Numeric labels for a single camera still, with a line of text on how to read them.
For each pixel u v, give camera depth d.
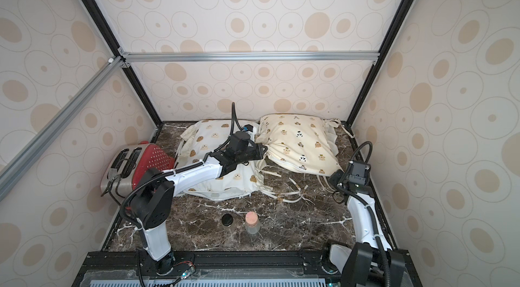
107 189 0.76
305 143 0.93
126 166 0.81
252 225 0.75
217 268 0.73
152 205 0.48
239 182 0.89
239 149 0.69
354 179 0.64
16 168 0.52
